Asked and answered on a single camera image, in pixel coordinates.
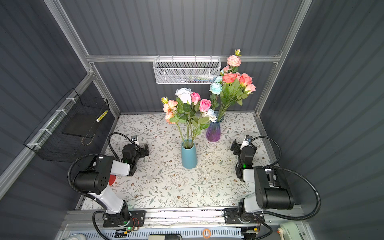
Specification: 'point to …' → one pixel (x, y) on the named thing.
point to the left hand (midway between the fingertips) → (138, 145)
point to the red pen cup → (111, 179)
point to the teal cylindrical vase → (189, 154)
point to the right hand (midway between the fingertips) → (245, 142)
